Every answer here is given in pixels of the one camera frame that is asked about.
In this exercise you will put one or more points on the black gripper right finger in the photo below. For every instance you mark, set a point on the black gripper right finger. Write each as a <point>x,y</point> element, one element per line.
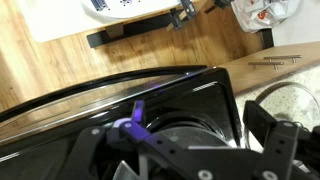
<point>280,146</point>

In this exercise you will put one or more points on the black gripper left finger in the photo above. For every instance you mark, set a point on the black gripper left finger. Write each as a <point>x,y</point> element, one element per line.
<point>150,140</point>

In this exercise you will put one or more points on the round glass lid with knob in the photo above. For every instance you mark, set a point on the round glass lid with knob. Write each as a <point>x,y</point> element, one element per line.
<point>293,100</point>

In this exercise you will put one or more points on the black frying pan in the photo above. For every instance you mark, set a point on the black frying pan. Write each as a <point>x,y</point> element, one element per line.
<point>193,135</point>

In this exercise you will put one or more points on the black electric stove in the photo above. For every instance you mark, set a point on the black electric stove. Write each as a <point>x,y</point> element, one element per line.
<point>200,110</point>

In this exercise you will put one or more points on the wooden base cabinet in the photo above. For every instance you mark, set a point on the wooden base cabinet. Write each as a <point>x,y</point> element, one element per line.
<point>240,76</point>

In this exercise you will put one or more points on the black clamp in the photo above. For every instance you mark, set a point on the black clamp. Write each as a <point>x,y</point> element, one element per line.
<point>176,19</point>
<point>188,7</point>

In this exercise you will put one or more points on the white plastic bag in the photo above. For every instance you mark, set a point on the white plastic bag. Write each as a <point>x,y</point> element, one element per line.
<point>263,15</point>

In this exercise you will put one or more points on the short aluminium extrusion profile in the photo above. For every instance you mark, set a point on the short aluminium extrusion profile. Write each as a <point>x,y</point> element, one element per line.
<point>99,4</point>

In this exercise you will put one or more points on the white table with wood edge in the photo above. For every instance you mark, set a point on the white table with wood edge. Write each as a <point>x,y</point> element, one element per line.
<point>50,23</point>

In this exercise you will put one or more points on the black metal frame bar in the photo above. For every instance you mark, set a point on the black metal frame bar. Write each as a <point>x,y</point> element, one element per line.
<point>133,30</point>

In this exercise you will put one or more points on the white round base plate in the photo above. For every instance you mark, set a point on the white round base plate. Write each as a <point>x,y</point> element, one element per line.
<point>140,10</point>

